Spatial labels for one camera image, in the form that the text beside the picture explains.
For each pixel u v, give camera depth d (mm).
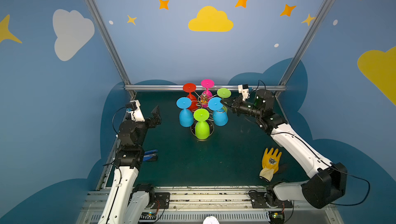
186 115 802
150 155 896
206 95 765
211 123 861
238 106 646
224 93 808
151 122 626
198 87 812
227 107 686
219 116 783
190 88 839
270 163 853
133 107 568
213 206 733
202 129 765
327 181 396
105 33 849
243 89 699
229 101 701
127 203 447
